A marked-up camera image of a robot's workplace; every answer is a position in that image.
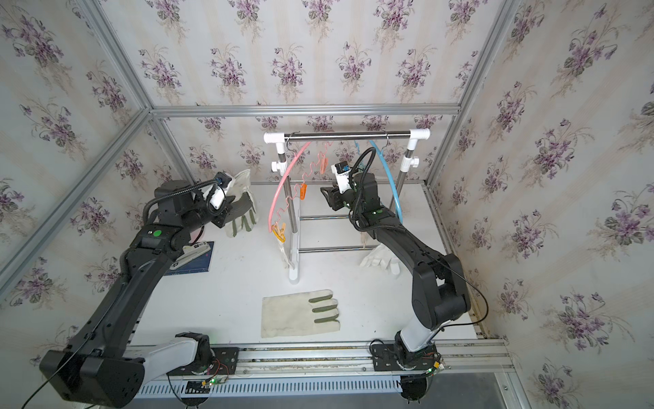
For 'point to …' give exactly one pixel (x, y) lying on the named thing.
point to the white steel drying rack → (293, 222)
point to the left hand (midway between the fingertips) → (231, 197)
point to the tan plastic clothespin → (282, 232)
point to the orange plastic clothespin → (302, 191)
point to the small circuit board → (200, 387)
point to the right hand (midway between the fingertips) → (332, 185)
